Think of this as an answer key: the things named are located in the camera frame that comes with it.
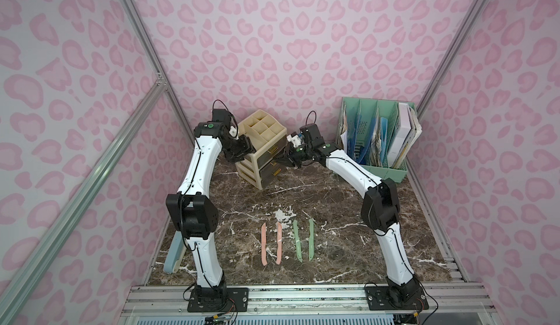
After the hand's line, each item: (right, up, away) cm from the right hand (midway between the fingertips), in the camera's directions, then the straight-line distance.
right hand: (272, 158), depth 87 cm
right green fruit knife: (+16, -32, 0) cm, 36 cm away
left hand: (-8, +4, -1) cm, 9 cm away
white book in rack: (+57, +9, +7) cm, 58 cm away
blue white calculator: (-34, -34, -8) cm, 49 cm away
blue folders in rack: (+35, +14, +11) cm, 40 cm away
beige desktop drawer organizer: (-3, +10, +4) cm, 11 cm away
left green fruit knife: (+10, -33, -1) cm, 34 cm away
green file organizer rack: (+47, +15, +30) cm, 58 cm away
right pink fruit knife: (+3, -33, -1) cm, 33 cm away
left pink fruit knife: (-3, -34, -1) cm, 34 cm away
